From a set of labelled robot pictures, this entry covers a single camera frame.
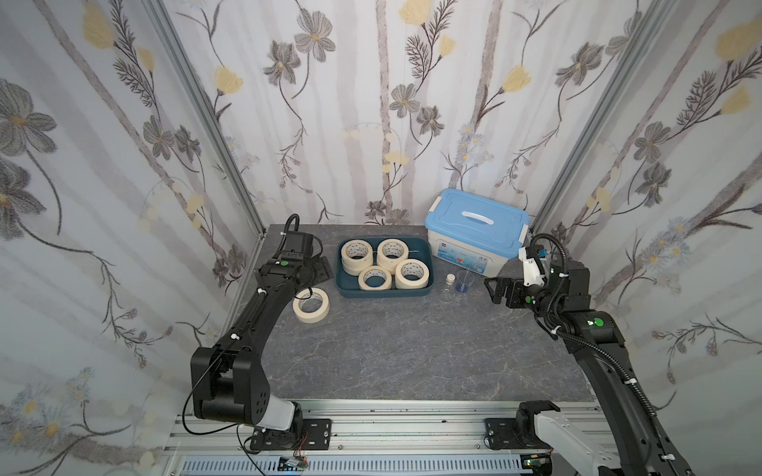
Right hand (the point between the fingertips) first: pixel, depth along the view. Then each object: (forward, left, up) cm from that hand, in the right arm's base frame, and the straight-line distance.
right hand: (514, 280), depth 72 cm
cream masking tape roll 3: (+18, +23, -27) cm, 40 cm away
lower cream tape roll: (+19, +43, -25) cm, 54 cm away
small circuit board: (-38, +51, -26) cm, 69 cm away
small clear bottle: (+11, +10, -28) cm, 31 cm away
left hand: (+8, +51, -11) cm, 53 cm away
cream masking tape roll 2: (+18, +36, -27) cm, 48 cm away
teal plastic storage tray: (+29, +19, -27) cm, 44 cm away
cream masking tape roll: (0, +56, -27) cm, 62 cm away
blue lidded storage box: (+26, +2, -13) cm, 30 cm away
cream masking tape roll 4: (+28, +30, -28) cm, 50 cm away
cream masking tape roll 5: (+26, +43, -28) cm, 58 cm away
